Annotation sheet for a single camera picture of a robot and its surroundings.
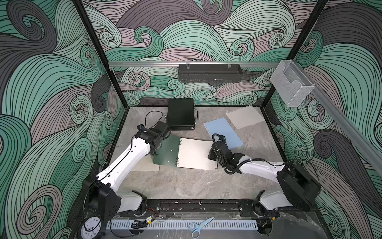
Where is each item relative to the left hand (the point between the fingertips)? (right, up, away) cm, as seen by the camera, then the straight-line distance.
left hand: (150, 144), depth 78 cm
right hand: (+32, -7, +10) cm, 35 cm away
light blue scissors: (+24, -37, -11) cm, 45 cm away
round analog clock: (-24, -36, -12) cm, 45 cm away
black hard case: (+15, +17, +33) cm, 40 cm away
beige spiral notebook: (-4, -13, +7) cm, 15 cm away
